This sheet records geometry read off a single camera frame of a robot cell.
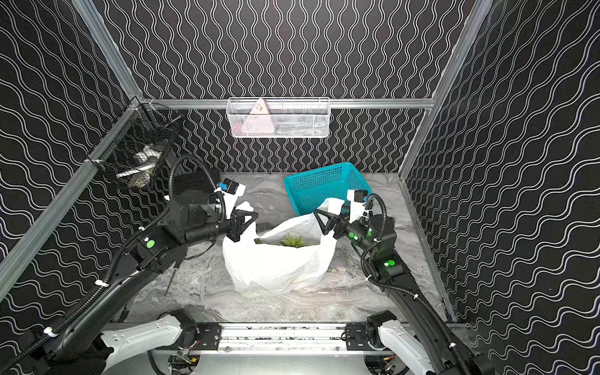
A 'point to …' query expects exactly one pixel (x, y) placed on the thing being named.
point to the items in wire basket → (140, 176)
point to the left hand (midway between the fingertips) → (256, 210)
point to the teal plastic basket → (308, 189)
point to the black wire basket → (135, 152)
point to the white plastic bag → (293, 255)
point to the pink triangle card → (259, 121)
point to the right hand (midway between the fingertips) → (325, 206)
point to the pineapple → (295, 242)
